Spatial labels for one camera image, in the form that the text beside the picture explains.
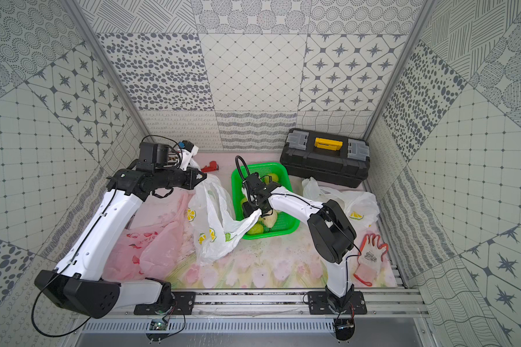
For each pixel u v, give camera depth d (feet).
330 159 3.14
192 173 2.05
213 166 3.68
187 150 2.09
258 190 2.22
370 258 2.75
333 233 1.60
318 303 2.40
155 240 2.49
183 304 2.41
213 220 2.26
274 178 3.39
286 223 3.06
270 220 2.90
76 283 1.22
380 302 2.51
